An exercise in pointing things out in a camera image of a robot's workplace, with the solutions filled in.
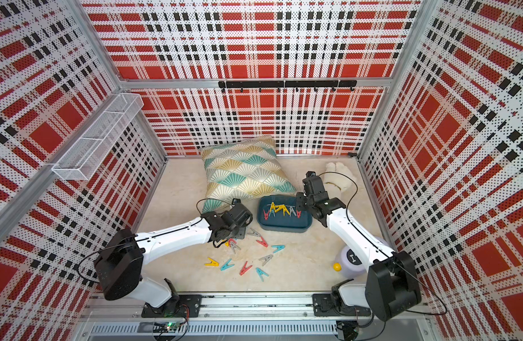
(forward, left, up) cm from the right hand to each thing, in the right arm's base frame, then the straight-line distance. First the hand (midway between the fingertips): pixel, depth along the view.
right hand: (304, 197), depth 85 cm
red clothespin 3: (-24, +24, -15) cm, 37 cm away
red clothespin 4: (-13, +18, -14) cm, 26 cm away
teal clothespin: (-23, +32, -14) cm, 41 cm away
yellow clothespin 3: (+4, +14, -13) cm, 19 cm away
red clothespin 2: (0, +2, -14) cm, 14 cm away
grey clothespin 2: (-9, +22, -14) cm, 27 cm away
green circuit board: (-42, +49, -13) cm, 66 cm away
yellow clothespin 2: (+4, +13, -13) cm, 19 cm away
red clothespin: (-1, +17, -14) cm, 22 cm away
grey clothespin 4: (-15, +30, -13) cm, 36 cm away
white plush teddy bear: (0, -11, +14) cm, 18 cm away
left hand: (-9, +27, -8) cm, 29 cm away
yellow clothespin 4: (-21, +37, -14) cm, 45 cm away
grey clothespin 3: (-20, +16, -14) cm, 29 cm away
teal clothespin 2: (-25, +18, -14) cm, 34 cm away
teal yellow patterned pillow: (+16, +27, +1) cm, 31 cm away
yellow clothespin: (+3, +10, -14) cm, 17 cm away
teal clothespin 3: (-16, +11, -14) cm, 24 cm away
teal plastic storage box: (+1, +10, -15) cm, 18 cm away
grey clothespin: (+3, +5, -14) cm, 15 cm away
